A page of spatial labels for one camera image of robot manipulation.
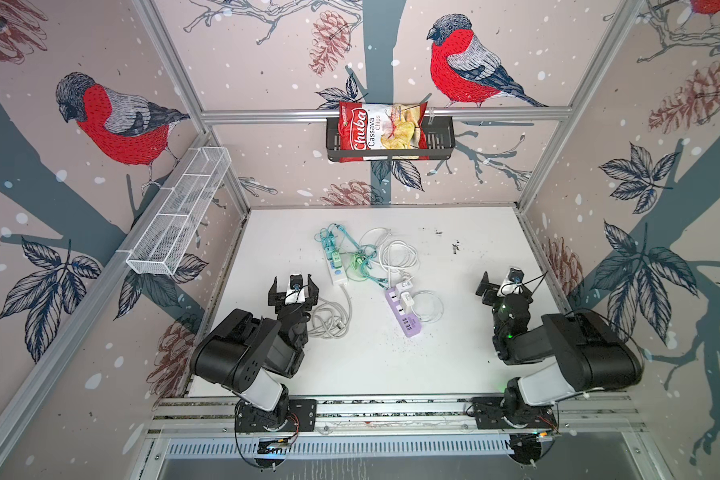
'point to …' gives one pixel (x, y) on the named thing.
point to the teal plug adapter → (329, 244)
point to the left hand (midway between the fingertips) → (289, 278)
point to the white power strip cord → (394, 255)
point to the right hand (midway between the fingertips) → (500, 279)
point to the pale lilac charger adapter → (403, 286)
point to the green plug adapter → (336, 256)
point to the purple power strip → (409, 322)
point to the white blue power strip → (338, 275)
